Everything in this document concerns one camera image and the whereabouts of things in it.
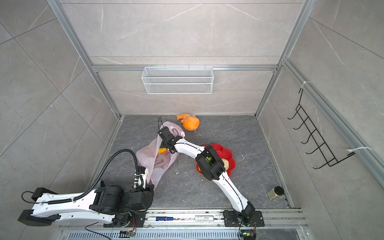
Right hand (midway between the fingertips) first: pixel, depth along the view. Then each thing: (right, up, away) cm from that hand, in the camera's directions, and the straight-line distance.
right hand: (162, 140), depth 101 cm
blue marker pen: (+7, -37, -27) cm, 46 cm away
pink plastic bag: (+3, -6, -26) cm, 27 cm away
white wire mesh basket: (+10, +41, 0) cm, 43 cm away
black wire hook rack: (+77, +1, -37) cm, 86 cm away
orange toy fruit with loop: (+19, +13, +5) cm, 23 cm away
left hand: (+5, -19, -32) cm, 37 cm away
